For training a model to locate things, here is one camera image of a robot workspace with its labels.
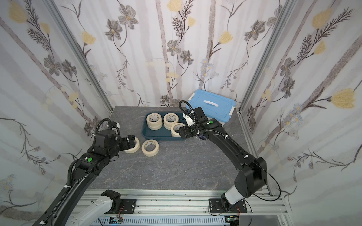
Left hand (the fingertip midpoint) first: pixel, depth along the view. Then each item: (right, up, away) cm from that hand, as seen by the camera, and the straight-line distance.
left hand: (128, 136), depth 74 cm
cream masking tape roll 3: (+18, +10, +36) cm, 42 cm away
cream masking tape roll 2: (+23, -1, +22) cm, 32 cm away
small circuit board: (-6, -42, -4) cm, 43 cm away
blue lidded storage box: (+52, +19, +25) cm, 61 cm away
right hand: (+33, +5, +5) cm, 34 cm away
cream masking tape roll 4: (+6, +12, +33) cm, 36 cm away
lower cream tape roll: (+8, +5, +29) cm, 31 cm away
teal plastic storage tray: (+14, -1, +30) cm, 33 cm away
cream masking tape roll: (+6, -10, +23) cm, 26 cm away
